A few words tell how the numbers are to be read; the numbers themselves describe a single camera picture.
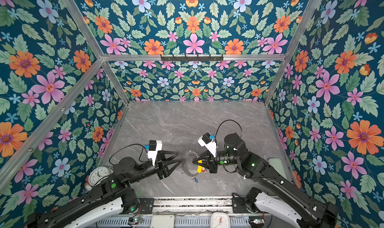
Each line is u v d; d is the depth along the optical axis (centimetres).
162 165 57
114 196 50
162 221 69
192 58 93
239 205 73
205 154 59
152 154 55
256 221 70
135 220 70
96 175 80
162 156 60
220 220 68
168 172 56
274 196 59
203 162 60
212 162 53
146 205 73
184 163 66
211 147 55
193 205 75
